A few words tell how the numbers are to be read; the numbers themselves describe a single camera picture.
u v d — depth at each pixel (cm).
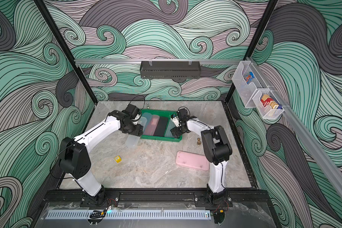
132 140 83
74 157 45
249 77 83
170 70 94
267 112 63
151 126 103
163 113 111
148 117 107
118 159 85
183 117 79
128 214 70
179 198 75
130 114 69
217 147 52
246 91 83
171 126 103
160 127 103
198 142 94
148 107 118
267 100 66
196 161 84
